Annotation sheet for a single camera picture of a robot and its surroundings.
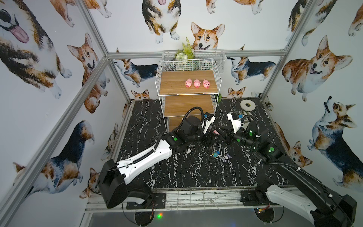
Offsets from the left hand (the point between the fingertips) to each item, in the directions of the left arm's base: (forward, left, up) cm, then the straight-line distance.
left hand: (219, 133), depth 70 cm
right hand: (+1, +2, +3) cm, 4 cm away
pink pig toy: (0, +2, +1) cm, 2 cm away
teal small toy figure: (0, -2, -25) cm, 25 cm away
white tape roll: (+41, -31, -27) cm, 58 cm away
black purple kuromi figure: (-3, -8, -23) cm, 25 cm away
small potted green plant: (+38, -8, -13) cm, 41 cm away
